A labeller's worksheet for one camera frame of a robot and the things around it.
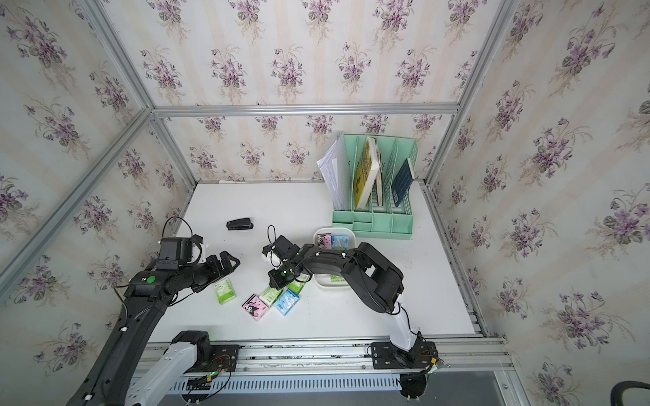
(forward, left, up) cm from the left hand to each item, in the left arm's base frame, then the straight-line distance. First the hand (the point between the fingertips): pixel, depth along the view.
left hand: (231, 268), depth 75 cm
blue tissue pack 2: (-6, -16, -14) cm, 21 cm away
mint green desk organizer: (+26, -53, -11) cm, 60 cm away
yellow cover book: (+36, -44, +7) cm, 57 cm away
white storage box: (+1, -28, -13) cm, 30 cm away
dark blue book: (+42, -62, -4) cm, 74 cm away
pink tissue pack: (+16, -28, -10) cm, 34 cm away
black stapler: (+27, +7, -14) cm, 31 cm away
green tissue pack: (+3, -32, -14) cm, 35 cm away
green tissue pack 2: (-1, -19, -13) cm, 23 cm away
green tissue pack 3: (-2, +6, -14) cm, 15 cm away
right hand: (+1, -11, -15) cm, 18 cm away
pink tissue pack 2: (-7, -6, -13) cm, 16 cm away
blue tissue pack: (+17, -34, -12) cm, 40 cm away
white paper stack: (+35, -32, +10) cm, 48 cm away
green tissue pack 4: (-3, -10, -14) cm, 17 cm away
